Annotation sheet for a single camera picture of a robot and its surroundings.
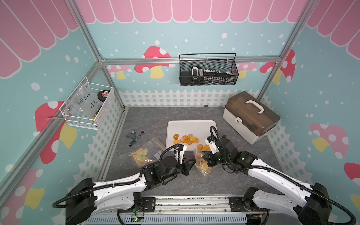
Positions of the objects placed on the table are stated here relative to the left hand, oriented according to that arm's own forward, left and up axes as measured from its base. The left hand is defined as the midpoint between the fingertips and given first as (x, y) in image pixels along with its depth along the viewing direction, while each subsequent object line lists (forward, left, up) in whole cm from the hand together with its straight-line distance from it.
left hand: (196, 164), depth 73 cm
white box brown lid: (+29, -35, +4) cm, 45 cm away
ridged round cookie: (+24, +6, -15) cm, 29 cm away
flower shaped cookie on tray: (+18, -5, -14) cm, 23 cm away
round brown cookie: (+22, +3, -15) cm, 26 cm away
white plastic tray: (+29, +1, -15) cm, 33 cm away
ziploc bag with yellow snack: (+2, -3, -4) cm, 6 cm away
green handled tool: (+22, +43, -16) cm, 50 cm away
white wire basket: (+12, +52, +19) cm, 56 cm away
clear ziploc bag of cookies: (+14, +30, -16) cm, 37 cm away
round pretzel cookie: (+27, +13, -16) cm, 34 cm away
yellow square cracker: (+24, 0, -14) cm, 28 cm away
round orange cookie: (+22, +12, -14) cm, 28 cm away
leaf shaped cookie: (+22, -2, -14) cm, 26 cm away
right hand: (+5, -4, -2) cm, 6 cm away
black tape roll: (+33, +54, +17) cm, 66 cm away
